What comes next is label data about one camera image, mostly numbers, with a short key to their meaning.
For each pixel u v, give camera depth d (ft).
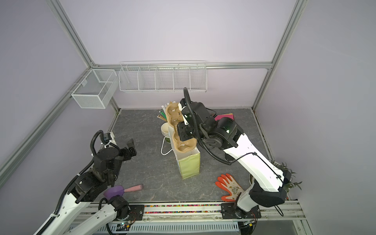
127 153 1.96
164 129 3.06
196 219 2.37
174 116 2.05
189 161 2.26
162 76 3.19
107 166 1.59
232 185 2.65
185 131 1.67
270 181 1.23
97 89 3.17
